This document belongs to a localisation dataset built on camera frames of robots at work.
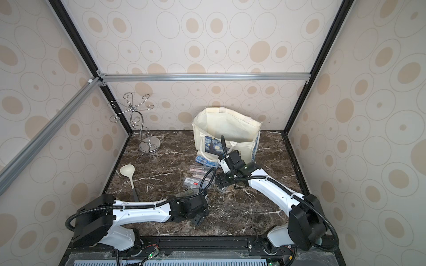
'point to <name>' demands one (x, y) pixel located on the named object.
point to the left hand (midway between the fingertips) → (203, 214)
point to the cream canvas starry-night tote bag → (218, 131)
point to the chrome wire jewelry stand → (148, 144)
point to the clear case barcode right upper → (222, 190)
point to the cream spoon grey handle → (128, 170)
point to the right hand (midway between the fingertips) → (228, 178)
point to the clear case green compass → (188, 193)
